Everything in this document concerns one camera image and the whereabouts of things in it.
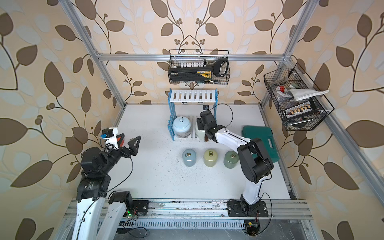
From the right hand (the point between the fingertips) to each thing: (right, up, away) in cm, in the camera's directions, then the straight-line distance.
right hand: (203, 119), depth 95 cm
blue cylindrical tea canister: (-9, -21, -11) cm, 26 cm away
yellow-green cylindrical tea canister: (+3, -22, -11) cm, 25 cm away
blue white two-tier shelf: (-17, +19, +25) cm, 36 cm away
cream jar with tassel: (-2, -10, -1) cm, 10 cm away
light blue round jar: (-14, -5, -2) cm, 15 cm away
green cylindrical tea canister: (+15, -22, -12) cm, 29 cm away
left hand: (-35, -7, -27) cm, 45 cm away
